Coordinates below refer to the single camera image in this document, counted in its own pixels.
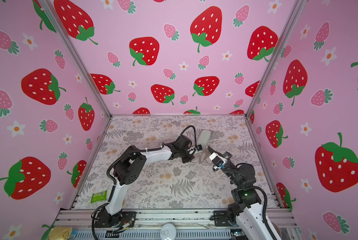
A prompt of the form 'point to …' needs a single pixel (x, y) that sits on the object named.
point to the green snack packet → (99, 196)
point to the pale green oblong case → (203, 138)
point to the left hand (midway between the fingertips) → (194, 154)
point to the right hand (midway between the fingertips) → (210, 146)
